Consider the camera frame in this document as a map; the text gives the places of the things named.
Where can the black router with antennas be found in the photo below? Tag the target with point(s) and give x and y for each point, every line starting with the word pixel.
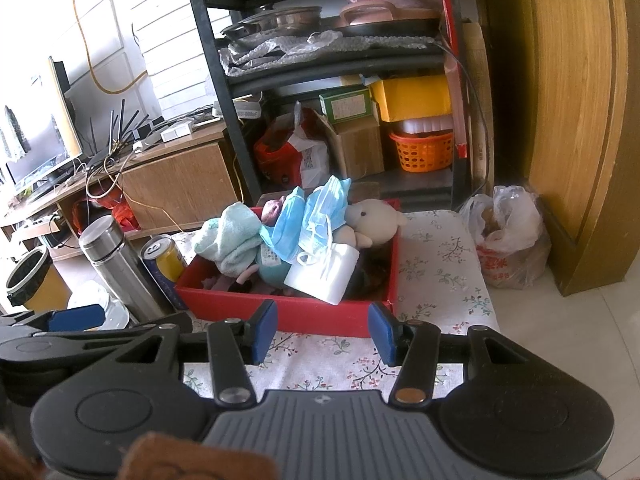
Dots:
pixel 120 135

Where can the floral tablecloth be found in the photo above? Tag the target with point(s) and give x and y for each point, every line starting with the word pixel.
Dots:
pixel 440 280

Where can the stainless steel thermos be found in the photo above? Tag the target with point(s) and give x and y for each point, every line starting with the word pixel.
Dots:
pixel 120 270

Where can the wooden television stand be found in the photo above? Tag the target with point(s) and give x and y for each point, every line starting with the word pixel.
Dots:
pixel 175 180

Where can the orange red plastic bag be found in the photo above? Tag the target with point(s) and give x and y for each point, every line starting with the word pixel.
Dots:
pixel 117 210

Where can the flat screen television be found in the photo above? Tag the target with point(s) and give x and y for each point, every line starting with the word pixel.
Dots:
pixel 30 135

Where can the green box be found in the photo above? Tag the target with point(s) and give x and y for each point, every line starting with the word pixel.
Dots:
pixel 347 105

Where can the dark striped knit hat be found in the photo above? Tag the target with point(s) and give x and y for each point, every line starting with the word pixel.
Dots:
pixel 370 270

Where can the red long carton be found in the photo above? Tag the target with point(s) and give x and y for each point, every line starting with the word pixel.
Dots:
pixel 450 35

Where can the yellow trash bin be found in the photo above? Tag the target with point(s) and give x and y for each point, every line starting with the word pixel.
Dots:
pixel 40 290

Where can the mint and white towel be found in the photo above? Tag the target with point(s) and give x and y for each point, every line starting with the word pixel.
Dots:
pixel 230 240

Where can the white rabbit plush toy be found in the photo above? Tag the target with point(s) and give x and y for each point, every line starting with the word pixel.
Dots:
pixel 370 220

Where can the white power adapter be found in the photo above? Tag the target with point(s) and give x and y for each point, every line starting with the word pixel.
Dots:
pixel 176 131

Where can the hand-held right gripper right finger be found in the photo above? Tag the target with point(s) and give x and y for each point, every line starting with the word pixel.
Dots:
pixel 382 330

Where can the red and white plastic bag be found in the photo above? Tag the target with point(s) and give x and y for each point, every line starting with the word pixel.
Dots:
pixel 280 155

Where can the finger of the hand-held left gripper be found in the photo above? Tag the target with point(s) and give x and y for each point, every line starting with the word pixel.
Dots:
pixel 75 345
pixel 77 317

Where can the tan board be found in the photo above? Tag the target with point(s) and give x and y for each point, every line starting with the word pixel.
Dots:
pixel 65 110

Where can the brown cardboard box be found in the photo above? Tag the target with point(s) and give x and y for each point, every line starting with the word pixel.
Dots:
pixel 357 150

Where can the clear bubble wrap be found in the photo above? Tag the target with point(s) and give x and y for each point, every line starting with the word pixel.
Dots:
pixel 280 50

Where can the red cardboard box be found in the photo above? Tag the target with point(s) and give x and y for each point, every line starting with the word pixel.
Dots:
pixel 310 317

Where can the wooden cabinet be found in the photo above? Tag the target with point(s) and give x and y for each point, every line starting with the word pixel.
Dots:
pixel 565 110

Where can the pink knitted sock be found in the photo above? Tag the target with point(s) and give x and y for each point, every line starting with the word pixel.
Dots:
pixel 272 210

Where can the stainless steel pot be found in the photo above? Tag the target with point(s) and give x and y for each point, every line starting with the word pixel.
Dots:
pixel 280 20

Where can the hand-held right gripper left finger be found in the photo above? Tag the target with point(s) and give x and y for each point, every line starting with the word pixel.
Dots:
pixel 265 330

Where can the blue and yellow can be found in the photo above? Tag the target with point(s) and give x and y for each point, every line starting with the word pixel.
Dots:
pixel 167 265

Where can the blue face mask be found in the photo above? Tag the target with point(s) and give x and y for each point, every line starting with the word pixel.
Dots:
pixel 287 225
pixel 325 210

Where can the white sponge block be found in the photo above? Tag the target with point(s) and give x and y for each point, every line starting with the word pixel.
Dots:
pixel 320 275

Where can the flat cardboard sheet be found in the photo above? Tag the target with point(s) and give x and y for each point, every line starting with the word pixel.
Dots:
pixel 480 110

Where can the clear plastic container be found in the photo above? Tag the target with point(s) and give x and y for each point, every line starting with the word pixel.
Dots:
pixel 425 125

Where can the orange plastic basket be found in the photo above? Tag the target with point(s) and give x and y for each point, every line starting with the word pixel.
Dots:
pixel 422 152

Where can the black metal shelf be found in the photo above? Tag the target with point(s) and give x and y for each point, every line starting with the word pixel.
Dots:
pixel 220 85

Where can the yellow box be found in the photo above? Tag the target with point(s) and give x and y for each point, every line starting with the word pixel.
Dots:
pixel 415 97

